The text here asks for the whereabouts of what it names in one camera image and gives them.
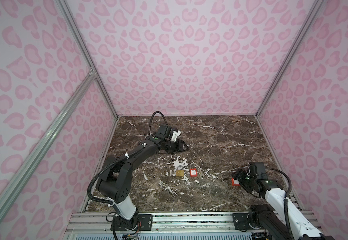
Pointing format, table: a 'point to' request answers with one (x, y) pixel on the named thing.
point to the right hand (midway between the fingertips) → (234, 176)
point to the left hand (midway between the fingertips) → (187, 147)
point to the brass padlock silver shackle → (180, 173)
